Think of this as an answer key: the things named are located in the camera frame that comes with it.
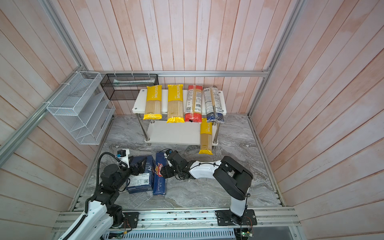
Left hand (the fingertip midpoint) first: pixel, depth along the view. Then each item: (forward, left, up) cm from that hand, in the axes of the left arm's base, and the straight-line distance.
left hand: (140, 159), depth 81 cm
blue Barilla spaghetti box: (-10, -11, -10) cm, 17 cm away
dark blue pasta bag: (-10, -3, -5) cm, 12 cm away
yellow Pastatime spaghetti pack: (+22, -38, -6) cm, 44 cm away
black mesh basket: (+51, +19, +12) cm, 56 cm away
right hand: (-1, -13, -11) cm, 17 cm away
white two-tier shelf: (+25, -6, -6) cm, 26 cm away
